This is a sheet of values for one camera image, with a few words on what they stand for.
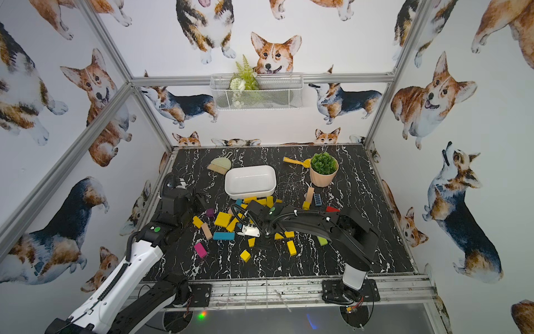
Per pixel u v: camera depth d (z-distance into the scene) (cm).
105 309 40
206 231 88
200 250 84
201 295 73
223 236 89
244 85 82
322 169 98
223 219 93
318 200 98
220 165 114
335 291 74
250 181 105
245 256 81
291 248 82
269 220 61
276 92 92
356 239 45
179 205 59
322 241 85
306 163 114
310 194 101
